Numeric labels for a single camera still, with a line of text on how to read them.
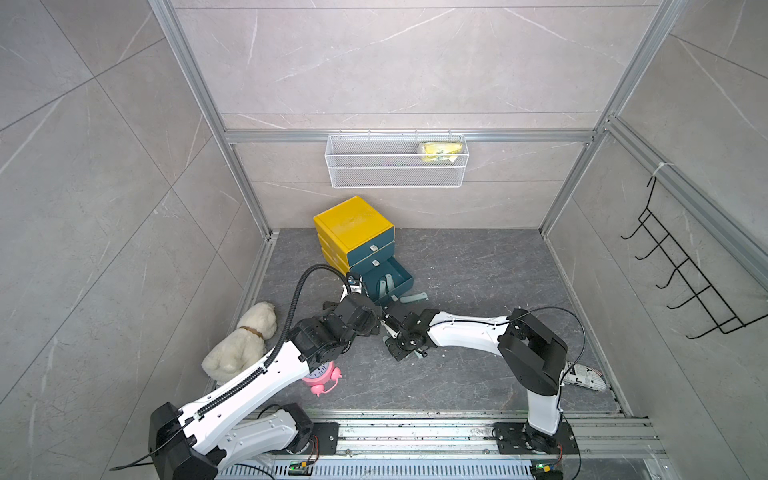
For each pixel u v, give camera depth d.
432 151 0.85
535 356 0.48
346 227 0.94
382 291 1.01
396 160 1.01
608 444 0.75
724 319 0.58
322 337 0.52
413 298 1.00
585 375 0.80
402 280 0.98
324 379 0.81
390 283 1.02
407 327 0.69
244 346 0.79
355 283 0.65
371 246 0.90
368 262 0.93
